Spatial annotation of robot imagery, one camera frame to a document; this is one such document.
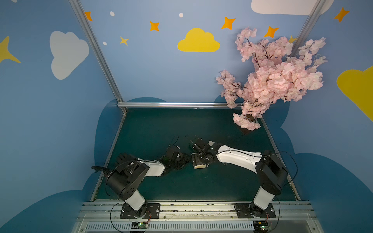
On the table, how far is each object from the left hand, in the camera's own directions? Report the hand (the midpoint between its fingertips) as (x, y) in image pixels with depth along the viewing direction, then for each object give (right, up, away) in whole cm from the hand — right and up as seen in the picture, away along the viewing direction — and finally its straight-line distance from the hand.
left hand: (194, 161), depth 89 cm
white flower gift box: (+1, +3, -10) cm, 11 cm away
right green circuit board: (+32, -28, -18) cm, 47 cm away
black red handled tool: (-50, +1, -18) cm, 53 cm away
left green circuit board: (-28, -27, -19) cm, 43 cm away
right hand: (+3, +1, 0) cm, 4 cm away
